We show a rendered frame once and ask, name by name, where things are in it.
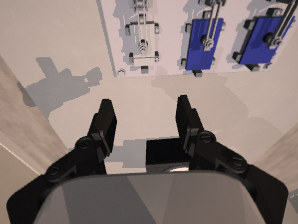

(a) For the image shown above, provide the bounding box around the blue rectangular plate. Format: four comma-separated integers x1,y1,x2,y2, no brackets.
185,18,224,71

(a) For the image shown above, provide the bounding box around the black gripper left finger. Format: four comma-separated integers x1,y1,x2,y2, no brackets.
6,99,117,224

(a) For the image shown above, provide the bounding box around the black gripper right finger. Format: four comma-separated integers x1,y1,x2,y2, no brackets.
175,95,289,224

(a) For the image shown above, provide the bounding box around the blue flat plate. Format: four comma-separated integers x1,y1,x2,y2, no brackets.
236,15,283,65

